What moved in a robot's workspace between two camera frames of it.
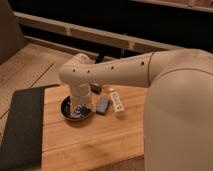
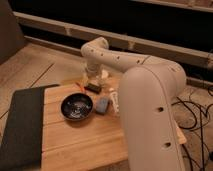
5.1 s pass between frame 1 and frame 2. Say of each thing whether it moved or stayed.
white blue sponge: stayed
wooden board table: stayed
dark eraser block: stayed
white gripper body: moved
